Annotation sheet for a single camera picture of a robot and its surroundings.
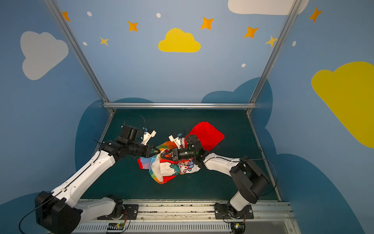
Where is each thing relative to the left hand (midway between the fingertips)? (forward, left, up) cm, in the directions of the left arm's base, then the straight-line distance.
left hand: (158, 150), depth 76 cm
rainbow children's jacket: (-6, -2, -10) cm, 12 cm away
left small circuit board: (-32, +21, -22) cm, 44 cm away
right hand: (-4, -3, 0) cm, 5 cm away
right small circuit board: (-32, -42, -22) cm, 57 cm away
